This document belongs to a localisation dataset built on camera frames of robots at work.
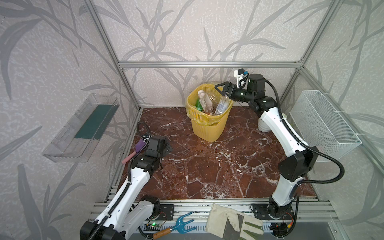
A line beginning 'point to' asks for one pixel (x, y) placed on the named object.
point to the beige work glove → (229, 225)
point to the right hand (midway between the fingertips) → (219, 84)
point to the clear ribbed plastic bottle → (205, 101)
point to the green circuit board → (154, 225)
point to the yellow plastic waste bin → (207, 127)
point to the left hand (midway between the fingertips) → (164, 143)
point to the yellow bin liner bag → (201, 117)
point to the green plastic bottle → (199, 105)
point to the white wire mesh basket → (322, 125)
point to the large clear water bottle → (223, 103)
